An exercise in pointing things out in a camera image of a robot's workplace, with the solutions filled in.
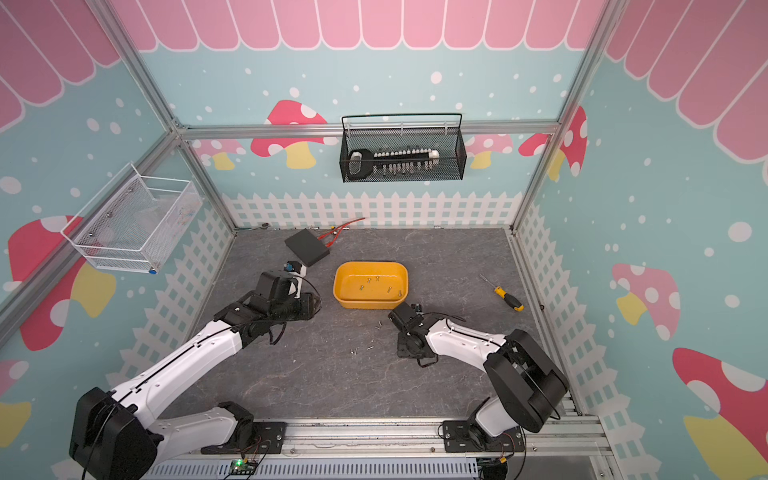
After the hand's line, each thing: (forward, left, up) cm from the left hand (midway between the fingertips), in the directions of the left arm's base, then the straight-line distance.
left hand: (313, 303), depth 83 cm
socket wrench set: (+37, -13, +21) cm, 44 cm away
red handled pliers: (+41, +1, -13) cm, 43 cm away
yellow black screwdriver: (+10, -62, -13) cm, 64 cm away
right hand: (-7, -27, -14) cm, 31 cm away
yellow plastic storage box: (+16, -14, -14) cm, 26 cm away
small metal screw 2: (-7, -16, -14) cm, 22 cm away
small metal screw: (+1, -18, -14) cm, 23 cm away
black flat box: (+32, +11, -13) cm, 36 cm away
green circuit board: (-36, +14, -17) cm, 42 cm away
